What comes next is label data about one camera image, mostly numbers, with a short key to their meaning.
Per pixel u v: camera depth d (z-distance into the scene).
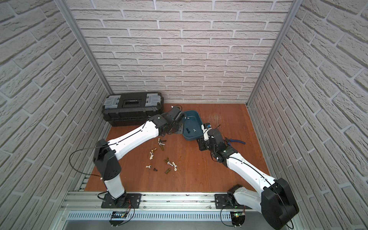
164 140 0.97
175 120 0.63
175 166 0.85
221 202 0.73
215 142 0.62
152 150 0.91
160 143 0.94
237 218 0.70
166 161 0.87
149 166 0.85
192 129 1.03
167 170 0.85
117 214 0.73
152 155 0.90
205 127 0.73
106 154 0.49
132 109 0.93
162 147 0.93
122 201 0.67
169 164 0.85
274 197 0.39
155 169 0.85
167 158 0.90
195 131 1.01
